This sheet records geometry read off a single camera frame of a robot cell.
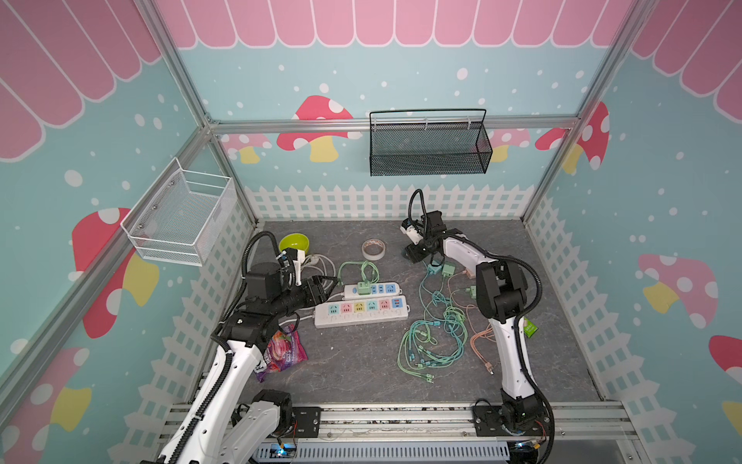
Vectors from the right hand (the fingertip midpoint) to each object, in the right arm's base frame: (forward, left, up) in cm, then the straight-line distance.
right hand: (411, 248), depth 108 cm
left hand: (-29, +25, +20) cm, 43 cm away
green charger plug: (-19, +17, +4) cm, 26 cm away
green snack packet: (-31, -35, -3) cm, 47 cm away
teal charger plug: (-9, -7, -1) cm, 12 cm away
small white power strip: (-17, +10, 0) cm, 20 cm away
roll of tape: (+2, +15, -2) cm, 15 cm away
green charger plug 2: (-9, -12, -1) cm, 15 cm away
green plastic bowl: (+4, +44, +1) cm, 44 cm away
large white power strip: (-26, +25, -1) cm, 36 cm away
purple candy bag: (-38, +40, +1) cm, 55 cm away
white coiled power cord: (-6, +35, -2) cm, 36 cm away
